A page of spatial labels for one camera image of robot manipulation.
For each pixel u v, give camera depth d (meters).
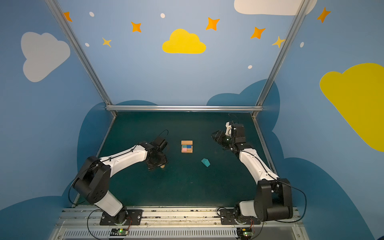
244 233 0.71
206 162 0.93
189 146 0.98
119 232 0.70
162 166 0.91
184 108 1.12
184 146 0.98
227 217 0.74
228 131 0.77
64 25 0.74
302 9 0.70
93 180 0.45
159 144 0.73
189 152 0.98
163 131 0.78
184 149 0.98
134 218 0.74
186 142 0.95
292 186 0.40
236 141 0.67
